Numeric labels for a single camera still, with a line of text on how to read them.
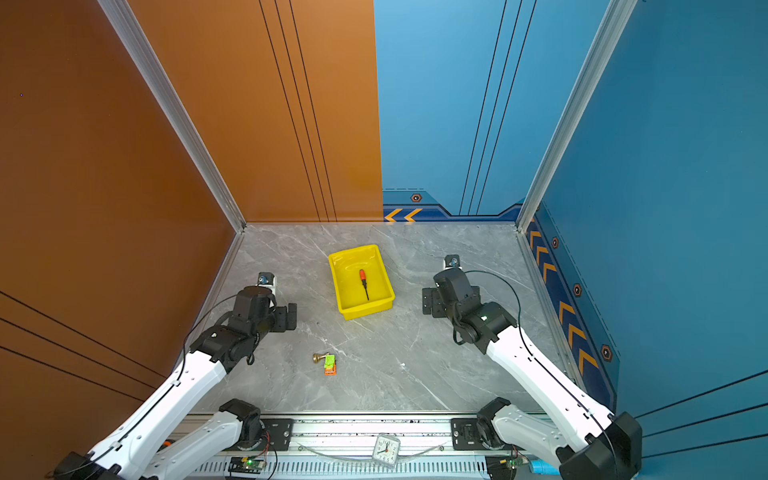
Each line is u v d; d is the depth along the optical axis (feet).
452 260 2.17
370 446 2.39
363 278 3.36
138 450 1.33
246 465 2.31
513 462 2.28
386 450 2.29
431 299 2.24
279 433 2.43
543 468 2.20
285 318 2.37
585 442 1.24
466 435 2.37
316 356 2.78
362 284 3.34
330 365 2.71
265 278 2.27
